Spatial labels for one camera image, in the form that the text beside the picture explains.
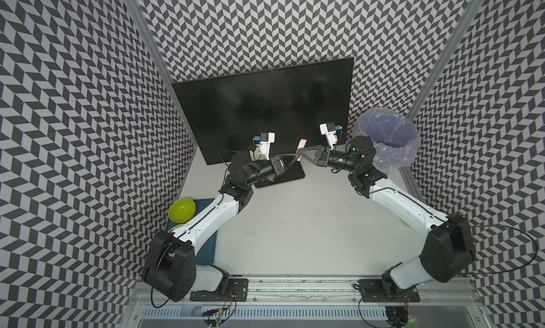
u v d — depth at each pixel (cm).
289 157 67
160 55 84
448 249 42
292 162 68
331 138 66
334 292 77
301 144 68
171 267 41
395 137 94
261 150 65
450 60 80
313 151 66
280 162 65
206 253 83
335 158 62
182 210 91
